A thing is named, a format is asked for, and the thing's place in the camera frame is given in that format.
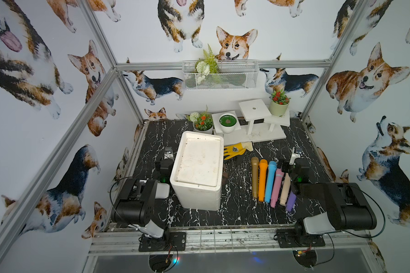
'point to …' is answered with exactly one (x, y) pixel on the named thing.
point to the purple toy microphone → (291, 201)
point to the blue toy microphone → (270, 180)
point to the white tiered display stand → (253, 123)
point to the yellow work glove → (237, 149)
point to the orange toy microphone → (262, 180)
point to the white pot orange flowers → (203, 122)
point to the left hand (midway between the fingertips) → (172, 154)
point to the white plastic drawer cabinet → (197, 173)
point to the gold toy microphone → (255, 168)
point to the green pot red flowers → (279, 103)
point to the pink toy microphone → (277, 187)
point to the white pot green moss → (228, 121)
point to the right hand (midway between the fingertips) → (289, 155)
